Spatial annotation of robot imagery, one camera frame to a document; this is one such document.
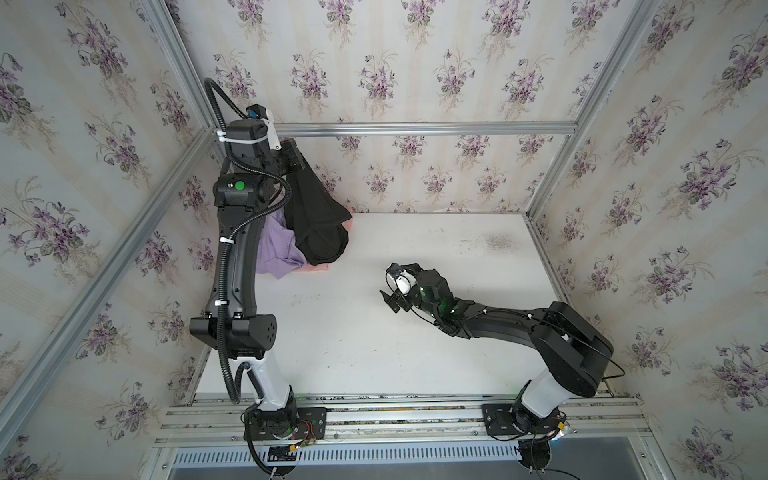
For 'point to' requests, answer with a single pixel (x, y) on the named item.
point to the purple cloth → (278, 251)
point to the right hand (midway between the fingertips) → (390, 278)
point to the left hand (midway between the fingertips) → (294, 140)
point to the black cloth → (320, 219)
